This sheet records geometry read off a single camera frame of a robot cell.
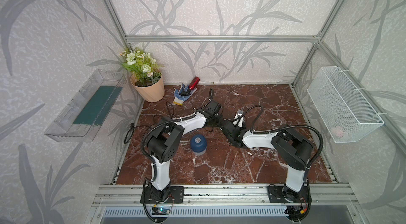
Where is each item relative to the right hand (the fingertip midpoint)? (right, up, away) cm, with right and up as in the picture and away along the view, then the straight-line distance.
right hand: (235, 122), depth 95 cm
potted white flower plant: (-57, +30, +5) cm, 64 cm away
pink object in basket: (+45, -1, -22) cm, 50 cm away
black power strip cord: (-65, -6, +1) cm, 65 cm away
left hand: (-8, 0, 0) cm, 8 cm away
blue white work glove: (-38, +14, +16) cm, 44 cm away
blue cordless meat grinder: (-21, -10, -15) cm, 27 cm away
